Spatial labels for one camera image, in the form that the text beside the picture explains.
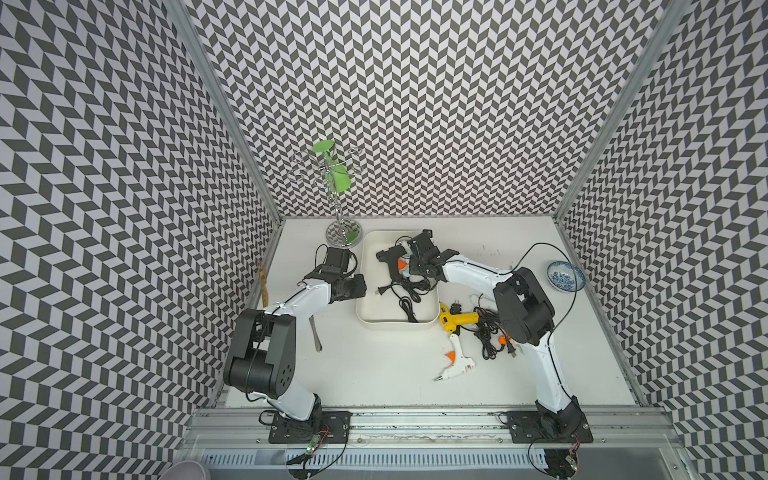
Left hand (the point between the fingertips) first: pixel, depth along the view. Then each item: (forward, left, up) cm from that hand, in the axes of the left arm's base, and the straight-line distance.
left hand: (361, 288), depth 93 cm
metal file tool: (-16, +12, -5) cm, 21 cm away
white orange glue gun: (-21, -29, -4) cm, 36 cm away
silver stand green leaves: (+27, +10, -4) cm, 29 cm away
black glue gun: (+15, -9, -2) cm, 18 cm away
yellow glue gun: (-11, -27, -1) cm, 29 cm away
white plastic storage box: (-5, -5, -5) cm, 9 cm away
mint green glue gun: (+11, -13, -2) cm, 17 cm away
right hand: (+10, -19, -2) cm, 21 cm away
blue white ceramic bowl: (+6, -68, -3) cm, 68 cm away
